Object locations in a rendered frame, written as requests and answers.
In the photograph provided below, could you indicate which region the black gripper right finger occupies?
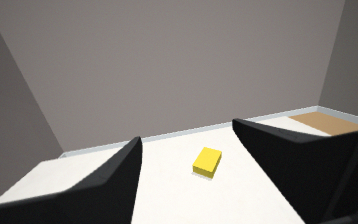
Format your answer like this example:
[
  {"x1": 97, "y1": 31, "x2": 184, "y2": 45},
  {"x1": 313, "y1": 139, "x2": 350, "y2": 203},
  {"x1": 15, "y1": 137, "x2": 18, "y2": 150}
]
[{"x1": 232, "y1": 118, "x2": 358, "y2": 224}]

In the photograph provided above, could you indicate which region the yellow rectangular block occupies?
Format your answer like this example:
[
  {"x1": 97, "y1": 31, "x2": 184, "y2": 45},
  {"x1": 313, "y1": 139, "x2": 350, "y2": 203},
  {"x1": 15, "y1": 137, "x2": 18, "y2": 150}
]
[{"x1": 192, "y1": 147, "x2": 222, "y2": 179}]

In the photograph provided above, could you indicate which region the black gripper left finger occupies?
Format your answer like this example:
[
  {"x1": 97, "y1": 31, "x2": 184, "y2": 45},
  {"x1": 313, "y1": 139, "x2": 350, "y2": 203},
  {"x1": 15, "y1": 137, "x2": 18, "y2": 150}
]
[{"x1": 0, "y1": 136, "x2": 143, "y2": 224}]

